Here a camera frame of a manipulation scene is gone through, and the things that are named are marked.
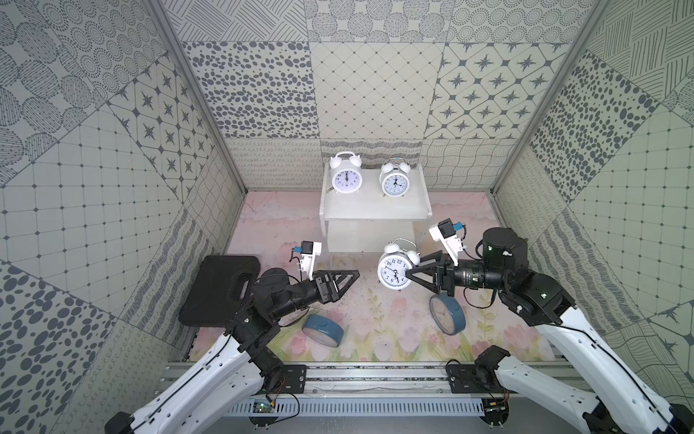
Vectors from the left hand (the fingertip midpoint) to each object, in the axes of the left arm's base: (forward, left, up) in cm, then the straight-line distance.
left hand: (358, 281), depth 61 cm
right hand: (+1, -12, +2) cm, 12 cm away
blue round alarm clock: (-6, +10, -18) cm, 21 cm away
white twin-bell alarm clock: (+3, -9, +7) cm, 12 cm away
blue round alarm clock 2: (0, -26, -19) cm, 32 cm away
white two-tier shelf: (+16, -2, +3) cm, 17 cm away
